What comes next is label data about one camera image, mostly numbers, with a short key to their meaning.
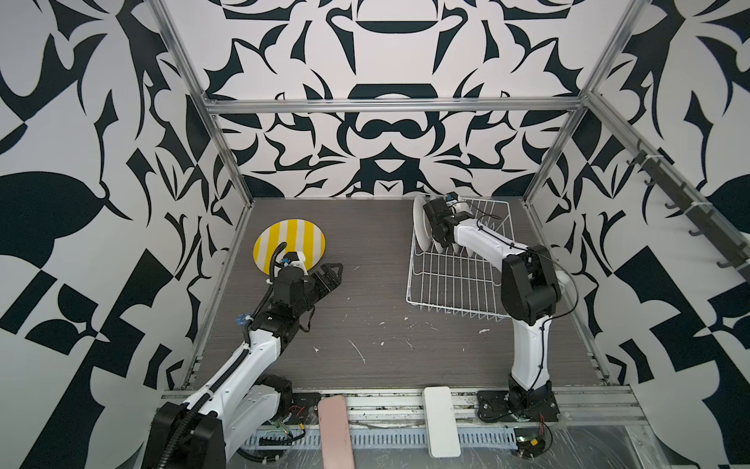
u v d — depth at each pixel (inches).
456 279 37.5
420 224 36.3
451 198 34.7
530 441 28.1
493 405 29.3
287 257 29.4
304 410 28.8
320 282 28.6
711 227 21.6
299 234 42.7
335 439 27.6
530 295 21.4
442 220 29.7
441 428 26.9
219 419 16.4
